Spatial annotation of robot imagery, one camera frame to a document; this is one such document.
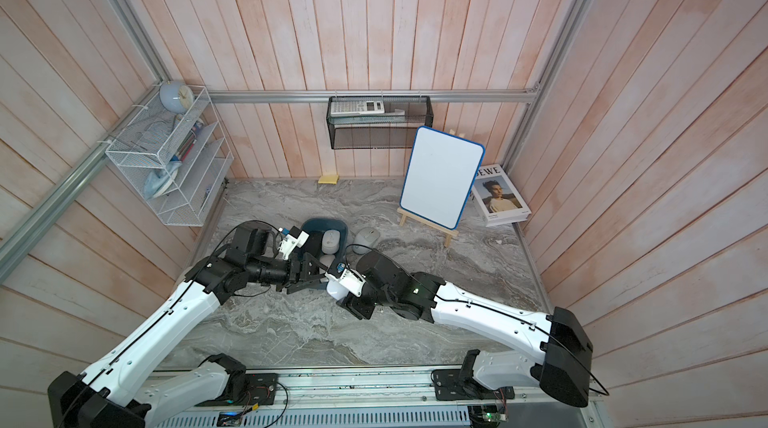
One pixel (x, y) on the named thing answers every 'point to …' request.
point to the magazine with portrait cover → (496, 197)
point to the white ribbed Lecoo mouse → (330, 241)
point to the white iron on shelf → (161, 179)
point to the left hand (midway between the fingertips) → (322, 282)
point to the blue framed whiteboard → (440, 176)
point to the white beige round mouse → (365, 240)
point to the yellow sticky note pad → (328, 179)
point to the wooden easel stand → (444, 231)
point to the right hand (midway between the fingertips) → (345, 289)
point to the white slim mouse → (336, 289)
